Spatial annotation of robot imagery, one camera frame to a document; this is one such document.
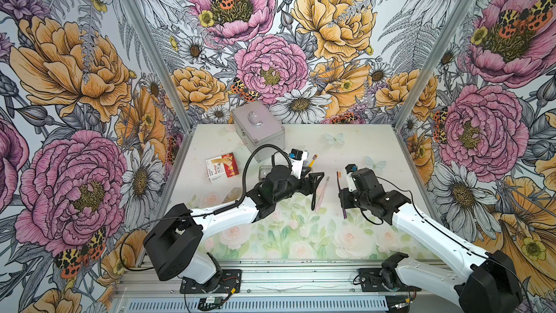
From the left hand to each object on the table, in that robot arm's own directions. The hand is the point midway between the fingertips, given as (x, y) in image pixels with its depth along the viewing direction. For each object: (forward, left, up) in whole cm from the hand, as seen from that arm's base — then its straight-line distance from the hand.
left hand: (316, 177), depth 78 cm
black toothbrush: (+3, -2, -19) cm, 20 cm away
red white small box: (+15, +40, -16) cm, 45 cm away
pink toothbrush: (+4, -5, -20) cm, 21 cm away
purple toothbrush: (+4, -10, -6) cm, 12 cm away
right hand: (-5, -10, -9) cm, 14 cm away
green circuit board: (-34, +35, -19) cm, 52 cm away
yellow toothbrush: (+11, -1, -4) cm, 12 cm away
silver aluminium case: (+31, +24, -5) cm, 40 cm away
